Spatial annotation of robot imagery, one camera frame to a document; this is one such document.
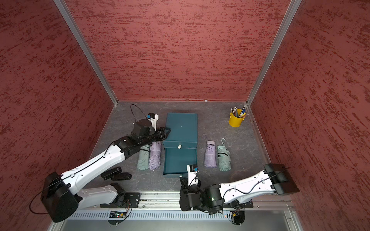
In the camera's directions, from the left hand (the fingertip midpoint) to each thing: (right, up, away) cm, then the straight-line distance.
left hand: (167, 133), depth 78 cm
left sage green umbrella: (-16, -16, +9) cm, 24 cm away
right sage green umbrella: (+34, -17, +7) cm, 38 cm away
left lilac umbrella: (-8, -14, +7) cm, 18 cm away
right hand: (+8, -25, -6) cm, 27 cm away
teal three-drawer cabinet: (+8, -6, -4) cm, 11 cm away
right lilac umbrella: (+25, -15, +9) cm, 31 cm away
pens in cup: (+49, +12, +23) cm, 55 cm away
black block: (-26, -25, +1) cm, 36 cm away
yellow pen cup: (+46, +5, +25) cm, 53 cm away
